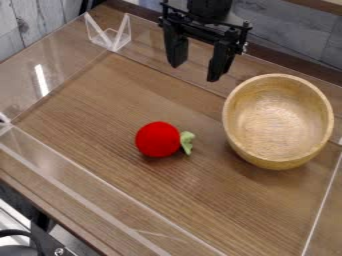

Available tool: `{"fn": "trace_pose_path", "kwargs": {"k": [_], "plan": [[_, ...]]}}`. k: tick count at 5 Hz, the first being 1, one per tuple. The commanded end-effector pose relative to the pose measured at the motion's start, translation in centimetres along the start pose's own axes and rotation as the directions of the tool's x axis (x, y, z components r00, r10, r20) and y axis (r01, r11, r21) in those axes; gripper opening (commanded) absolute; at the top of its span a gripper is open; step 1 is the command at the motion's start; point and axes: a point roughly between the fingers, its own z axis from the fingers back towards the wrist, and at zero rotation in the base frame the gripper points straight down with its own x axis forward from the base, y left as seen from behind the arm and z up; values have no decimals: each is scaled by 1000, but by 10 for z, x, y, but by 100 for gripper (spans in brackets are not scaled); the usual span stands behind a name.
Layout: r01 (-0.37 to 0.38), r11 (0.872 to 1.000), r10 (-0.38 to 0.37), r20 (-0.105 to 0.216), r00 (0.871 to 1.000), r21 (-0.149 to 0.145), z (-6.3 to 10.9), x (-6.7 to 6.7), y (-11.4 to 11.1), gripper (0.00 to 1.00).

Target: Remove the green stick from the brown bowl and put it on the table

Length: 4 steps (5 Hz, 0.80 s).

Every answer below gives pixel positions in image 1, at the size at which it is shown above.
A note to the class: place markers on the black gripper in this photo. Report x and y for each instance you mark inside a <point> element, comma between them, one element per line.
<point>212,17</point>

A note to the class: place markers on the red plush tomato toy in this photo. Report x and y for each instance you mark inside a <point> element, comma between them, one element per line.
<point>160,140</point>

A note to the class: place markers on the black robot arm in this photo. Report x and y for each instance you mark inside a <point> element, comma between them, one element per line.
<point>194,33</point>

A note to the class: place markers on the wooden brown bowl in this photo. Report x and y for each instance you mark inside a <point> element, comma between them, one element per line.
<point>278,120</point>

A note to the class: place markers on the clear acrylic corner bracket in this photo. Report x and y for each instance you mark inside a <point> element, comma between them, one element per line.
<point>109,39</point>

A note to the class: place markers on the clear acrylic tray wall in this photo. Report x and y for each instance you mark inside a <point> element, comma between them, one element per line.
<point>120,226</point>

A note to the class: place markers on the black table clamp mount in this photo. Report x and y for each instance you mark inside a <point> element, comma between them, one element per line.
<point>40,227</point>

